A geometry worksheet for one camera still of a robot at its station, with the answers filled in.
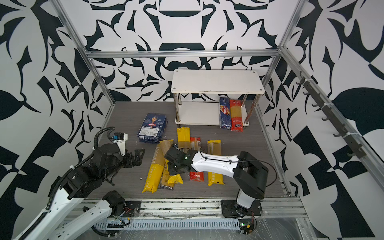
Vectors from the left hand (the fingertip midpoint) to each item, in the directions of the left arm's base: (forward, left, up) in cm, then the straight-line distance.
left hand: (136, 148), depth 69 cm
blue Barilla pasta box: (+23, -1, -17) cm, 29 cm away
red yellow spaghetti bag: (+31, -56, -16) cm, 66 cm away
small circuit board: (-29, -50, -24) cm, 63 cm away
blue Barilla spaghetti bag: (+32, -49, -15) cm, 60 cm away
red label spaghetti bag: (+12, -28, -21) cm, 37 cm away
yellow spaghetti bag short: (+18, -21, -21) cm, 34 cm away
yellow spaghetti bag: (-10, -14, -15) cm, 23 cm away
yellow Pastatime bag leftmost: (-3, -6, -21) cm, 22 cm away
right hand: (-4, -14, -17) cm, 23 cm away
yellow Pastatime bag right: (+10, -39, -22) cm, 46 cm away
